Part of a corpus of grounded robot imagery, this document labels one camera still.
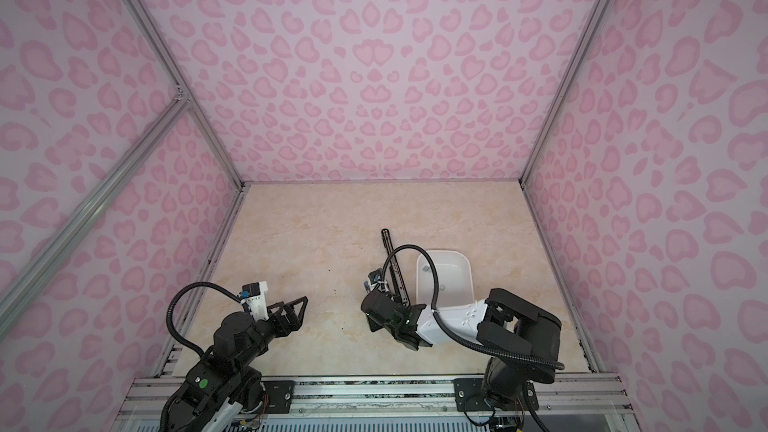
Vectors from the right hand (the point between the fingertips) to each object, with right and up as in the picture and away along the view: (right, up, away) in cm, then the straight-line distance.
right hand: (372, 304), depth 86 cm
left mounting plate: (-22, -19, -12) cm, 31 cm away
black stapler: (+8, +5, +5) cm, 10 cm away
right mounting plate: (+25, -18, -12) cm, 33 cm away
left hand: (-19, +4, -8) cm, 21 cm away
